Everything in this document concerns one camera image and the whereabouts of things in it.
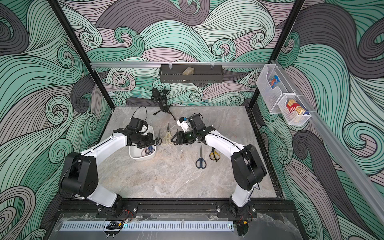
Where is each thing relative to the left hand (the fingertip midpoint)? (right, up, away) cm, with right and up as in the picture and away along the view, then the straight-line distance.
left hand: (155, 140), depth 89 cm
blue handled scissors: (-5, -7, +6) cm, 10 cm away
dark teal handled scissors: (+28, -14, +1) cm, 31 cm away
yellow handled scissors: (+37, -10, +4) cm, 39 cm away
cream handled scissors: (+7, -1, +12) cm, 14 cm away
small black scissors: (+2, 0, 0) cm, 2 cm away
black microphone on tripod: (+2, +28, +12) cm, 30 cm away
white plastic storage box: (-12, -10, +6) cm, 17 cm away
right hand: (+13, +1, -4) cm, 14 cm away
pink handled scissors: (-9, -9, +5) cm, 14 cm away
